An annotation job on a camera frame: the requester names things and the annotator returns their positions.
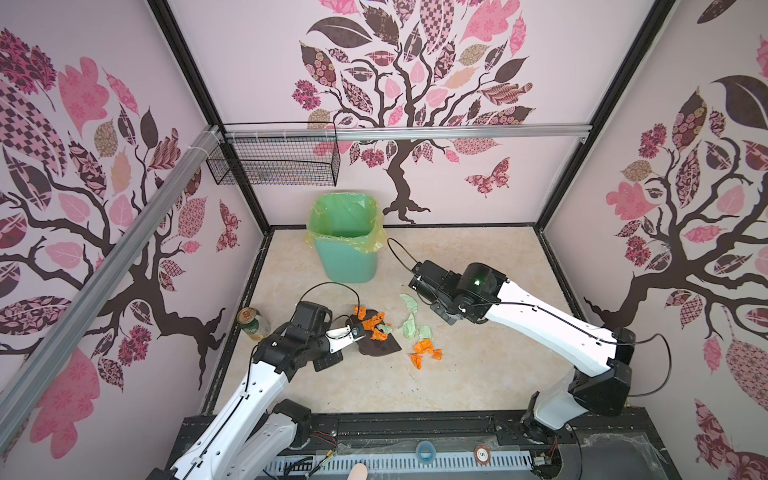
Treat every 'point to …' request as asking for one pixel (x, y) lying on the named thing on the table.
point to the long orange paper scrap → (371, 323)
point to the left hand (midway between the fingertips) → (334, 344)
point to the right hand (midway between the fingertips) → (451, 292)
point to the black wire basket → (278, 154)
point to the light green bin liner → (350, 218)
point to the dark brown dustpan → (369, 346)
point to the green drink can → (252, 324)
